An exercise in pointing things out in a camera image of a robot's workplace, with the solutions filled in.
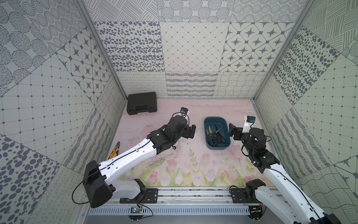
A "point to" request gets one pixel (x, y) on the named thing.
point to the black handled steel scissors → (212, 141)
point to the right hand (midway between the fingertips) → (237, 126)
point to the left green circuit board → (135, 209)
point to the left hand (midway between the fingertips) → (187, 120)
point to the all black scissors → (220, 138)
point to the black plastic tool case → (141, 102)
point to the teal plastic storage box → (223, 122)
